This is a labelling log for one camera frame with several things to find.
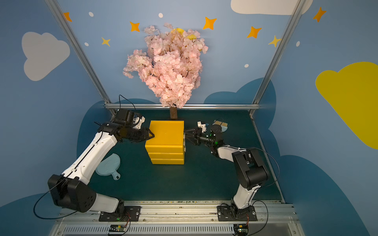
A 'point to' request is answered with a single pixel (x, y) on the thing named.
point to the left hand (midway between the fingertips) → (150, 134)
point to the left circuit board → (117, 228)
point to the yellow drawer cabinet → (167, 146)
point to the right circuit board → (240, 229)
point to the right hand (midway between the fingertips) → (186, 133)
